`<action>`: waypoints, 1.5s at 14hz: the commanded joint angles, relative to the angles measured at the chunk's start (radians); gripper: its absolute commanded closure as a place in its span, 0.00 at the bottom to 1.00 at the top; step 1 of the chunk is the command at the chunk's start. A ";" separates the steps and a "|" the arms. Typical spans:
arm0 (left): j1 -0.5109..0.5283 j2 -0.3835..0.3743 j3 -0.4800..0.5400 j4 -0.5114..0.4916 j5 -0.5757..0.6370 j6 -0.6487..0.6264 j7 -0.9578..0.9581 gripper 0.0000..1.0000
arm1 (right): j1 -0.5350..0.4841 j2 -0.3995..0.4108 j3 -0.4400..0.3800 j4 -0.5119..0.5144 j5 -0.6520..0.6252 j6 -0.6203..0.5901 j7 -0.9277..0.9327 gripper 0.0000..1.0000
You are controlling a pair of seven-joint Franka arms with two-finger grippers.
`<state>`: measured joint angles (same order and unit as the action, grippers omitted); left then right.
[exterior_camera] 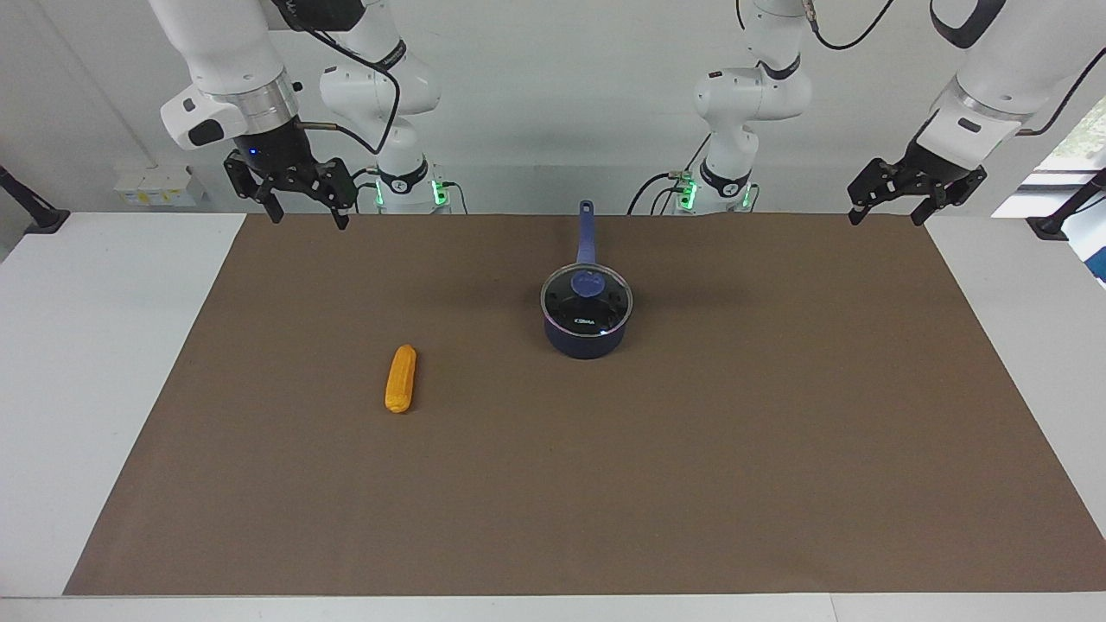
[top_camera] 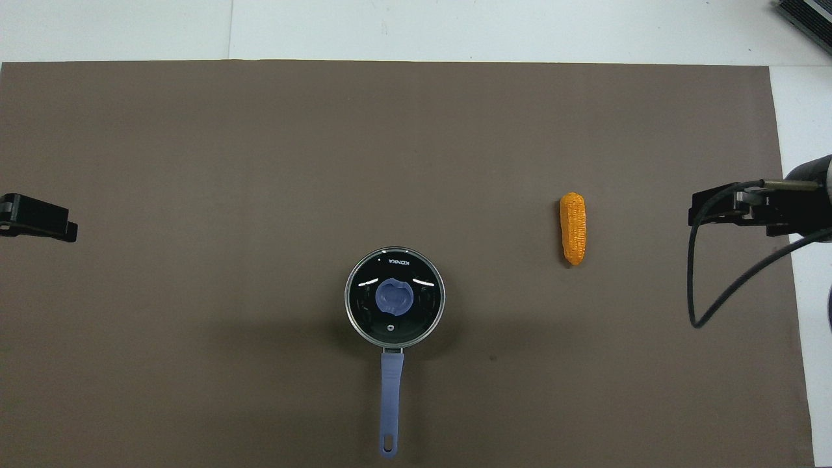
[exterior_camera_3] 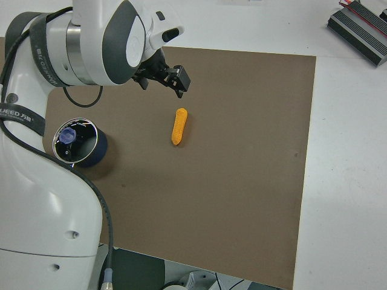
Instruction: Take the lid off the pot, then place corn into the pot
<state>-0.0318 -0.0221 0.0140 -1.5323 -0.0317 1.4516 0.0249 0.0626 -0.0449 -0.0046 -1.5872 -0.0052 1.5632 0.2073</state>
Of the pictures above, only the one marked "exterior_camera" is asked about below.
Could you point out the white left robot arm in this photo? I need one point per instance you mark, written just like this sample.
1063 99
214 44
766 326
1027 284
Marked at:
752 95

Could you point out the white wall socket box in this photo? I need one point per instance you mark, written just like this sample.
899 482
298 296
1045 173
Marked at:
160 186

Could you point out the blue plastic object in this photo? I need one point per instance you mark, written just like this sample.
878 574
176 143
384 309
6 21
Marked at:
1099 255

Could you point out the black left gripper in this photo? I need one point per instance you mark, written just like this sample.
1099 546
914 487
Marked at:
937 164

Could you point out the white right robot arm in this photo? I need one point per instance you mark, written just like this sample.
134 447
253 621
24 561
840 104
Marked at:
226 52

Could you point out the orange corn cob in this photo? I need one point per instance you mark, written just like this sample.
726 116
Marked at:
400 380

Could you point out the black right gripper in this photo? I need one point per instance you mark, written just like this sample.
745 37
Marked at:
272 149

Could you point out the brown table mat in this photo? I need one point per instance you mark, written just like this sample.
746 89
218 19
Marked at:
691 475

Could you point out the dark blue saucepan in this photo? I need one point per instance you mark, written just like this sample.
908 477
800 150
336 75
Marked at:
587 347

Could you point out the glass lid blue knob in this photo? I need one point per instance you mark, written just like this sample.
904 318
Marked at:
570 304

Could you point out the black clamp stand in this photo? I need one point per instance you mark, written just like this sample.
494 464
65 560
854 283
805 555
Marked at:
34 216
1058 223

